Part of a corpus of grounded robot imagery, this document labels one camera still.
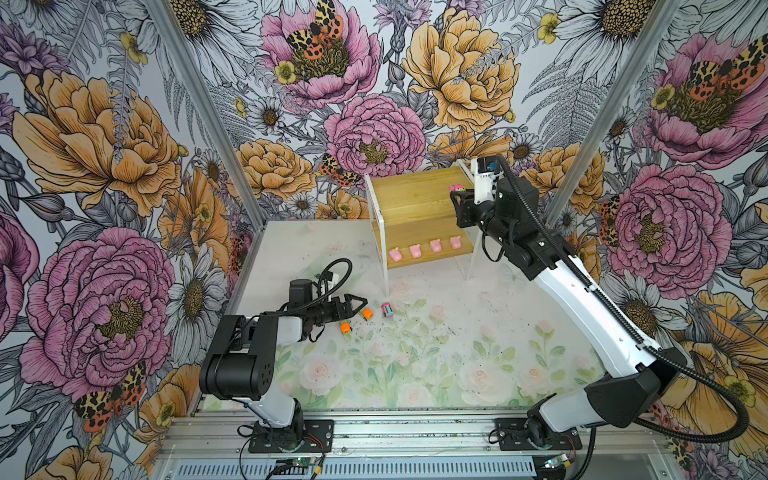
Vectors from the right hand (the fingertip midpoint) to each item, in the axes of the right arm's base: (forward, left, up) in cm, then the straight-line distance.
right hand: (457, 201), depth 71 cm
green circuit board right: (-47, -22, -40) cm, 65 cm away
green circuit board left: (-45, +38, -39) cm, 71 cm away
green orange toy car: (-13, +30, -36) cm, 49 cm away
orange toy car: (-8, +24, -37) cm, 45 cm away
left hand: (-9, +26, -35) cm, 44 cm away
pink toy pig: (+2, +15, -22) cm, 26 cm away
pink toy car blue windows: (-8, +18, -37) cm, 41 cm away
